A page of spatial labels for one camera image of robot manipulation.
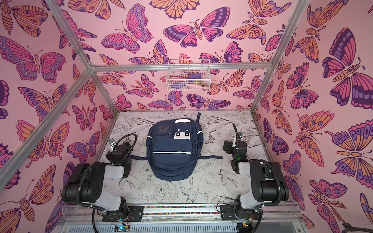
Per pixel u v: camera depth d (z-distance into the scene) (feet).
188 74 3.15
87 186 1.47
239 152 2.31
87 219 2.42
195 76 3.14
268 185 1.45
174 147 2.97
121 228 2.38
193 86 2.81
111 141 2.54
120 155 2.32
